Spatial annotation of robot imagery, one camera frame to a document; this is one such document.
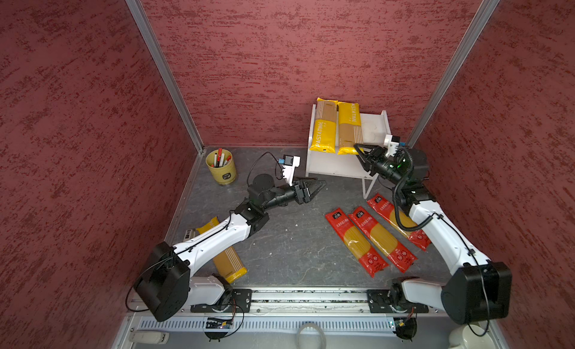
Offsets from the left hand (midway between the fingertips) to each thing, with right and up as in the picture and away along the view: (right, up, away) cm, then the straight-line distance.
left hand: (322, 186), depth 69 cm
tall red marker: (-43, +12, +32) cm, 55 cm away
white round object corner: (+39, -42, -7) cm, 58 cm away
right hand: (+10, +12, +4) cm, 16 cm away
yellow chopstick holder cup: (-43, +8, +32) cm, 54 cm away
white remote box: (-52, -44, -4) cm, 68 cm away
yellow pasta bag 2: (+12, +19, +12) cm, 25 cm away
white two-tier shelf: (+7, +7, +20) cm, 22 cm away
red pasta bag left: (+20, -28, +12) cm, 37 cm away
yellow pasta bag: (+3, +21, +11) cm, 24 cm away
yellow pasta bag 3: (-33, -29, +12) cm, 46 cm away
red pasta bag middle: (+32, -28, +13) cm, 45 cm away
